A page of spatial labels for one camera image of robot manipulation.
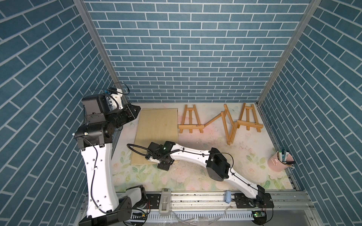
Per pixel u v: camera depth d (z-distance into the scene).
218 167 0.57
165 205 0.70
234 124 1.02
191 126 1.02
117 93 0.53
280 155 0.81
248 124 1.04
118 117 0.49
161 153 0.66
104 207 0.35
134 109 0.61
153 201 0.73
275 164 0.79
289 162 0.77
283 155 0.81
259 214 0.72
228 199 0.72
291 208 0.72
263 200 0.63
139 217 0.72
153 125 1.04
